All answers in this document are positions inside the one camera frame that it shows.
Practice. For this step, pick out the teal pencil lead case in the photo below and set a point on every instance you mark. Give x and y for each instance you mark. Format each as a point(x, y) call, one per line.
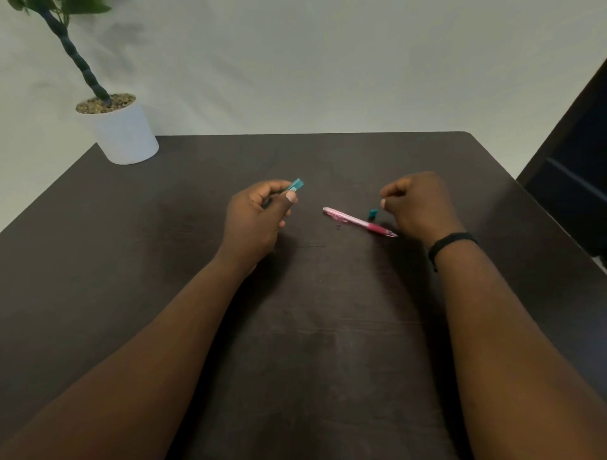
point(297, 185)

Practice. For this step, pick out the green artificial plant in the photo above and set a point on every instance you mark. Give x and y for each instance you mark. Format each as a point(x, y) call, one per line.
point(71, 52)

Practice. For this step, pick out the white plant pot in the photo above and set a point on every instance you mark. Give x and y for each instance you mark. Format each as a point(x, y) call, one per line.
point(125, 137)

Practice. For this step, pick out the pink mechanical pencil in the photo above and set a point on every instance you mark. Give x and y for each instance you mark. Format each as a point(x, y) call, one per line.
point(360, 222)

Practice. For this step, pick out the black wristband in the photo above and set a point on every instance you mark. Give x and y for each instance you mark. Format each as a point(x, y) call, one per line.
point(450, 241)

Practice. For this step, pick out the person's left hand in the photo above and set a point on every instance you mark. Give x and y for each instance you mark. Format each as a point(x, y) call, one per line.
point(251, 227)

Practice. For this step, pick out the person's right hand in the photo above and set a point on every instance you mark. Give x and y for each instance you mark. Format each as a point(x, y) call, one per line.
point(427, 208)

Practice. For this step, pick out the person's left forearm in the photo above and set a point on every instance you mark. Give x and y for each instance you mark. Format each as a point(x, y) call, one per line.
point(142, 379)

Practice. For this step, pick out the person's right forearm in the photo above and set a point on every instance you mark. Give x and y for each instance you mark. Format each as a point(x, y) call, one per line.
point(512, 379)

